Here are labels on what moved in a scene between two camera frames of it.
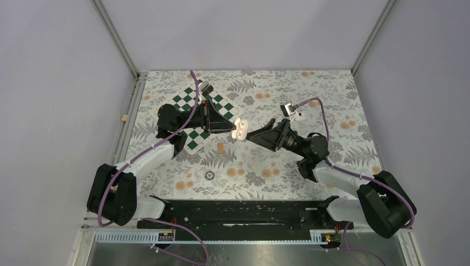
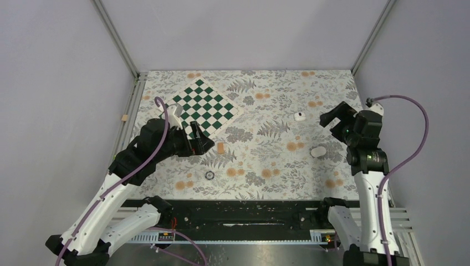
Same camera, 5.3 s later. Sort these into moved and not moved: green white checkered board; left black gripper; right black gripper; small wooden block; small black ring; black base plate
Moved: right black gripper; left black gripper
Not moved: black base plate; small wooden block; green white checkered board; small black ring
